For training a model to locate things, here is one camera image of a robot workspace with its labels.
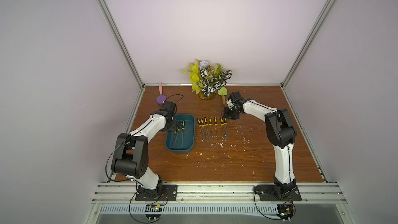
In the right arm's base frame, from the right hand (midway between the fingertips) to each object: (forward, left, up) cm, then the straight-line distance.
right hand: (225, 112), depth 101 cm
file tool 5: (-8, +2, -2) cm, 8 cm away
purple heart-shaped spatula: (+14, +47, -2) cm, 49 cm away
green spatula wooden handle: (+19, 0, -1) cm, 20 cm away
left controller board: (-54, +37, -5) cm, 66 cm away
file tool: (-9, +14, -2) cm, 17 cm away
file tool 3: (-8, +10, -1) cm, 13 cm away
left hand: (-12, +34, +3) cm, 37 cm away
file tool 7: (-12, +27, 0) cm, 30 cm away
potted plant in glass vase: (+7, +12, +24) cm, 28 cm away
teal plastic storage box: (-20, +26, -1) cm, 33 cm away
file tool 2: (-9, +12, -2) cm, 15 cm away
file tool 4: (-8, +6, -2) cm, 10 cm away
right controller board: (-52, -26, -4) cm, 58 cm away
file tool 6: (-7, 0, -2) cm, 8 cm away
